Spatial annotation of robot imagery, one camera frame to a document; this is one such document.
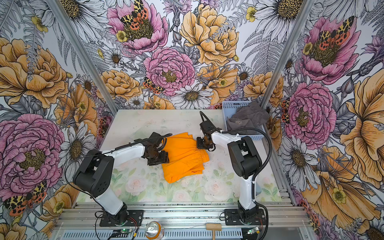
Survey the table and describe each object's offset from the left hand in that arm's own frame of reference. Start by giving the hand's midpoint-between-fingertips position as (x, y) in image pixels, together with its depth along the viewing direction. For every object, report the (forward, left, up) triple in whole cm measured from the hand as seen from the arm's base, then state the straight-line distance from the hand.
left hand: (162, 165), depth 91 cm
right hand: (+10, -23, 0) cm, 25 cm away
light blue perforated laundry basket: (+49, -47, 0) cm, 68 cm away
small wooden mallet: (-31, -28, +1) cm, 42 cm away
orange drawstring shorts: (+2, -14, +4) cm, 14 cm away
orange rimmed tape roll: (-33, -2, +10) cm, 35 cm away
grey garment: (+36, -62, +5) cm, 72 cm away
